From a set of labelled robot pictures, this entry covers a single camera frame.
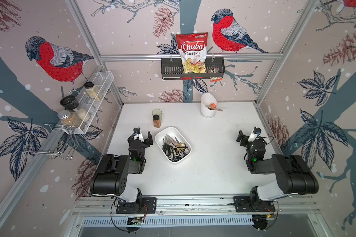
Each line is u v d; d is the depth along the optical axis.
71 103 0.61
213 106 1.07
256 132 0.77
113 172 0.46
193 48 0.81
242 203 0.73
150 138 0.86
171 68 0.95
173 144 0.94
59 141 0.66
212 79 0.90
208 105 1.10
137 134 0.78
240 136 0.84
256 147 0.70
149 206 0.73
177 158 0.88
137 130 0.80
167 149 0.90
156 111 1.10
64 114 0.58
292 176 0.45
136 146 0.71
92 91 0.73
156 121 1.01
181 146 0.92
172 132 0.98
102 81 0.91
